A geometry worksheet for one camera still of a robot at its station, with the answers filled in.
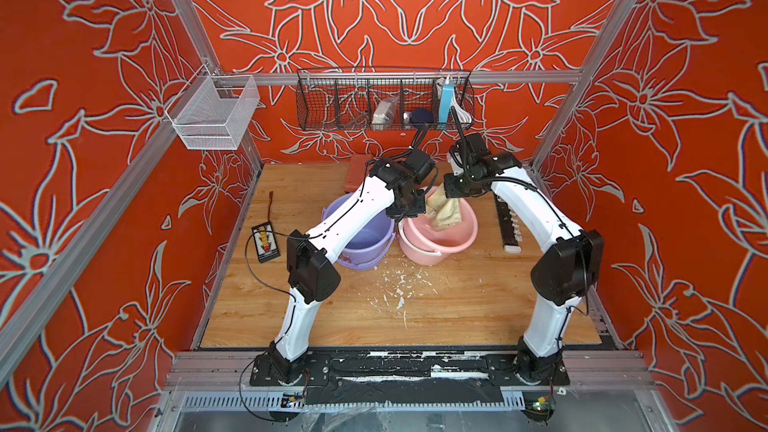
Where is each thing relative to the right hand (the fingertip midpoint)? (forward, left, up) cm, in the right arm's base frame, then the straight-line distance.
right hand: (443, 187), depth 86 cm
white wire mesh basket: (+22, +73, +11) cm, 77 cm away
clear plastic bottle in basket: (+21, +18, +11) cm, 30 cm away
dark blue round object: (+25, +6, +8) cm, 27 cm away
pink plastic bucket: (-18, +7, -2) cm, 20 cm away
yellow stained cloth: (-7, 0, -3) cm, 8 cm away
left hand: (-8, +8, 0) cm, 12 cm away
